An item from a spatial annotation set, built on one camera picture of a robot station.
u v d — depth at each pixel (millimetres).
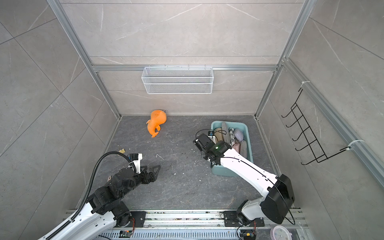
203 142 591
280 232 686
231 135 878
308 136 673
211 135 697
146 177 635
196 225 730
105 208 506
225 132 876
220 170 893
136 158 638
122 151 998
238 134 831
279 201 390
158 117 1098
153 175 654
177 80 1007
